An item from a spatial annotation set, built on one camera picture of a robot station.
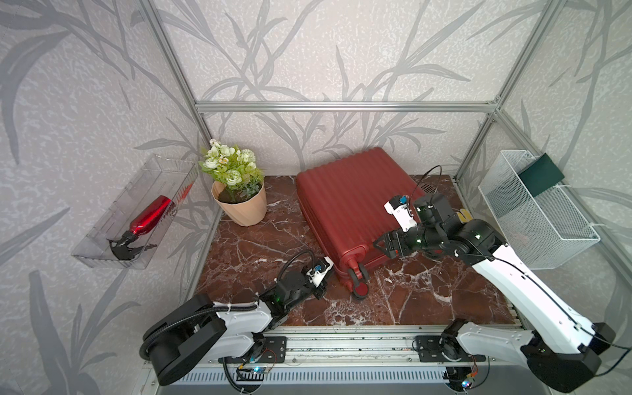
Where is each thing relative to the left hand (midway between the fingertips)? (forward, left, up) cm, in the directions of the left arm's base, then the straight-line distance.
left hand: (332, 268), depth 81 cm
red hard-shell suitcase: (+17, -3, +15) cm, 23 cm away
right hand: (+1, -14, +18) cm, 23 cm away
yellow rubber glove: (+29, -60, -8) cm, 67 cm away
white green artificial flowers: (+29, +35, +18) cm, 49 cm away
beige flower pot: (+21, +33, +3) cm, 39 cm away
